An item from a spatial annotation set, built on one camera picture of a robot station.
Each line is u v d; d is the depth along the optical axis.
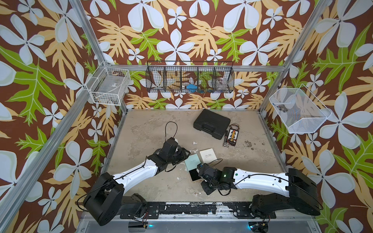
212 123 1.07
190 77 0.99
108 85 0.84
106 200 0.41
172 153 0.65
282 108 0.86
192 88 0.93
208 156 0.91
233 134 1.04
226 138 1.02
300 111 0.82
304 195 0.41
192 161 0.88
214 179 0.60
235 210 0.75
